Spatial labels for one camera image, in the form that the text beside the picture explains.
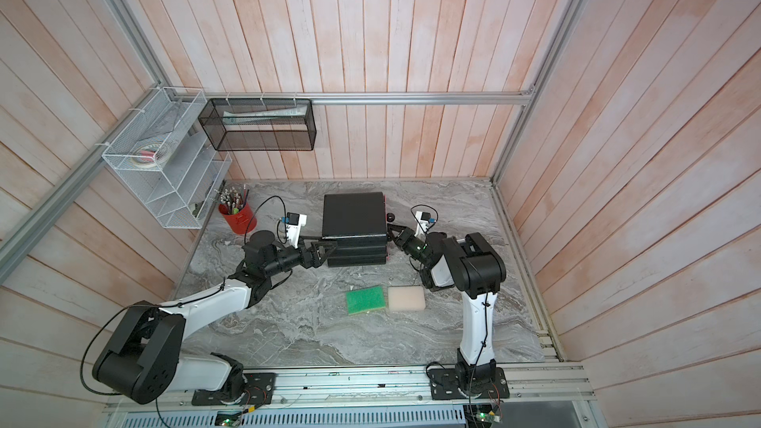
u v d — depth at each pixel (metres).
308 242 0.78
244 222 0.99
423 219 0.91
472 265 0.57
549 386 0.75
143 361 0.42
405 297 0.88
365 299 0.86
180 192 0.78
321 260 0.73
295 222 0.75
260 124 1.05
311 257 0.74
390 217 0.90
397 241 0.89
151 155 0.74
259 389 0.73
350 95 0.96
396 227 0.90
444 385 0.73
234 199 0.93
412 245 0.88
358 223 0.86
